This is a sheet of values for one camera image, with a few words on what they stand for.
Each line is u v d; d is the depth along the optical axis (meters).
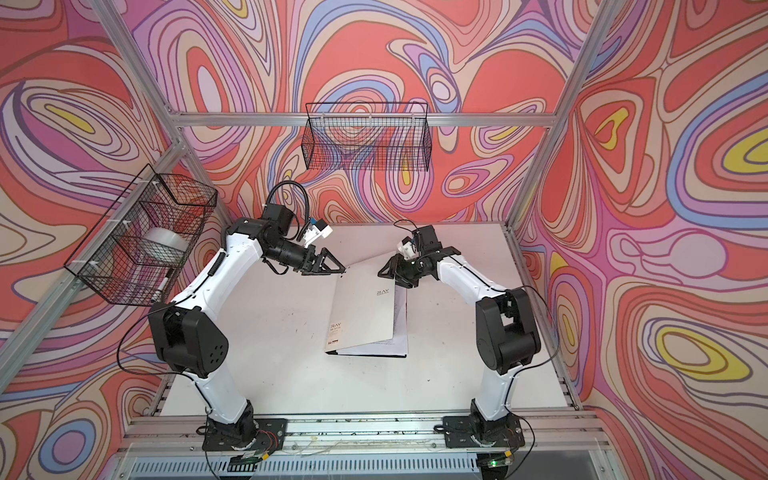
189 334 0.46
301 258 0.70
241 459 0.70
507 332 0.49
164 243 0.71
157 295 0.70
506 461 0.70
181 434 0.75
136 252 0.75
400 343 0.88
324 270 0.69
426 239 0.74
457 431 0.73
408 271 0.79
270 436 0.72
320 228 0.74
